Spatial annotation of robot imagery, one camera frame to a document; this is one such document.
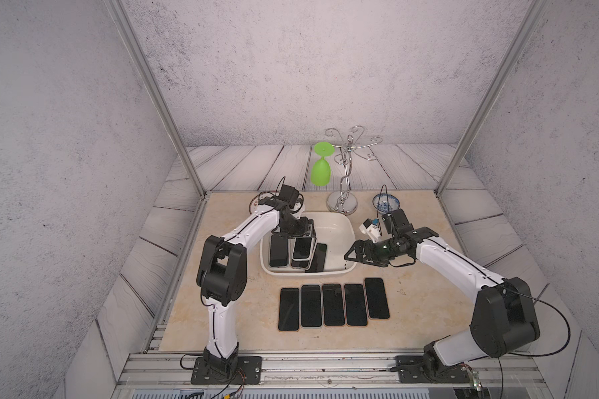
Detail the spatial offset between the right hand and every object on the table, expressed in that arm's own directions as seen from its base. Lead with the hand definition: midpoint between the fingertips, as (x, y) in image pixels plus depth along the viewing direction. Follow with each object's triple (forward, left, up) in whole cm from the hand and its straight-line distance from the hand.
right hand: (355, 259), depth 82 cm
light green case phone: (-12, +15, -14) cm, 24 cm away
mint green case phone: (+9, +27, -9) cm, 30 cm away
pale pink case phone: (-9, -8, -12) cm, 16 cm away
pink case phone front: (-10, 0, -14) cm, 17 cm away
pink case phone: (+4, +17, -10) cm, 20 cm away
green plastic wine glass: (+34, +11, +9) cm, 36 cm away
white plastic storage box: (+21, +5, -12) cm, 25 cm away
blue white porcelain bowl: (+36, -19, -13) cm, 43 cm away
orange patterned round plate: (+12, +19, +10) cm, 25 cm away
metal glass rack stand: (+37, 0, -13) cm, 39 cm away
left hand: (+12, +15, -3) cm, 19 cm away
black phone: (-12, +22, -13) cm, 28 cm away
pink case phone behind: (-11, +7, -13) cm, 19 cm away
